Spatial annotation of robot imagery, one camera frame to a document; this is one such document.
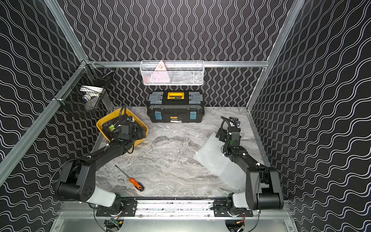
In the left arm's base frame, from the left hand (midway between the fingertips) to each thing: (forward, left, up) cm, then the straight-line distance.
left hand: (136, 127), depth 91 cm
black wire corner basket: (+27, +34, +19) cm, 47 cm away
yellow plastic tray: (+8, +26, -12) cm, 29 cm away
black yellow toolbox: (+17, -23, +3) cm, 29 cm away
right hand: (+2, -57, -1) cm, 57 cm away
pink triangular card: (+25, -13, +22) cm, 36 cm away
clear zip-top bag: (-9, -48, -15) cm, 52 cm away
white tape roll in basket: (+7, +22, +22) cm, 32 cm away
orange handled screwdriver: (-31, -6, -12) cm, 34 cm away
